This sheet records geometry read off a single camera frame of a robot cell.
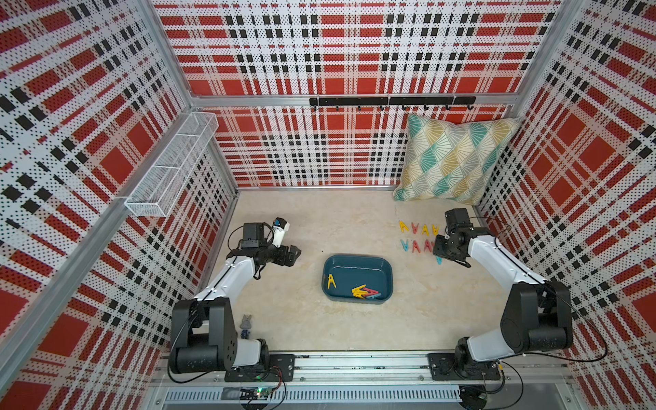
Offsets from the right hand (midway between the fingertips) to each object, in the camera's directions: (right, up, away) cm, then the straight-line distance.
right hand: (444, 250), depth 89 cm
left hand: (-54, 0, +1) cm, 54 cm away
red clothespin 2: (-6, 0, +12) cm, 14 cm away
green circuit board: (-60, -37, -20) cm, 73 cm away
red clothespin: (-6, +7, +18) cm, 20 cm away
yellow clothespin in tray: (-30, -15, -1) cm, 34 cm away
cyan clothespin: (-11, 0, +13) cm, 17 cm away
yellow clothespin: (-10, +8, +19) cm, 23 cm away
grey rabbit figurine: (-67, -23, -8) cm, 72 cm away
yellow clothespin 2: (-1, +6, +17) cm, 18 cm away
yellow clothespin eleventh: (-40, -11, +2) cm, 42 cm away
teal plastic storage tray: (-33, -9, +6) cm, 35 cm away
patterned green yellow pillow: (+4, +32, +4) cm, 33 cm away
